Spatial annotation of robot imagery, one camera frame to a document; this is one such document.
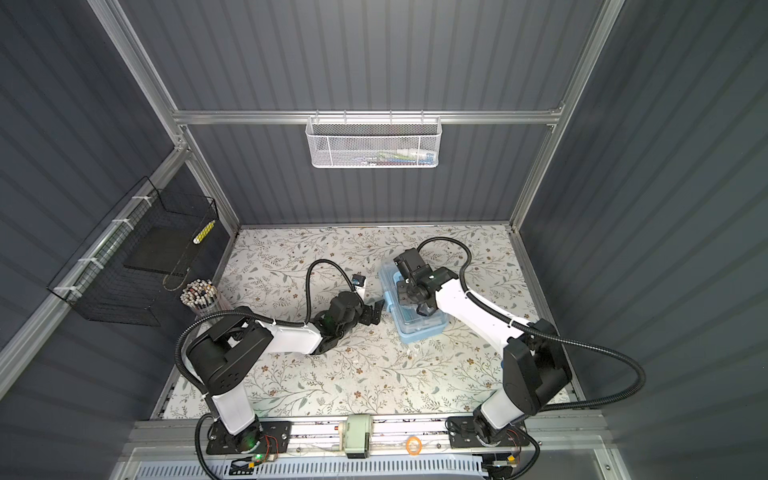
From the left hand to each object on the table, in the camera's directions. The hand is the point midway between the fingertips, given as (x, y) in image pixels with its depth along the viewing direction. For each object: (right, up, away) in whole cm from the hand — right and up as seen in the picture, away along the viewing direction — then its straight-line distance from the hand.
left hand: (373, 298), depth 93 cm
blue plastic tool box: (+11, -6, -10) cm, 16 cm away
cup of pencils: (-45, +2, -13) cm, 47 cm away
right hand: (+12, +3, -6) cm, 13 cm away
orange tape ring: (+10, -32, -21) cm, 40 cm away
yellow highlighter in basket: (-46, +20, -11) cm, 51 cm away
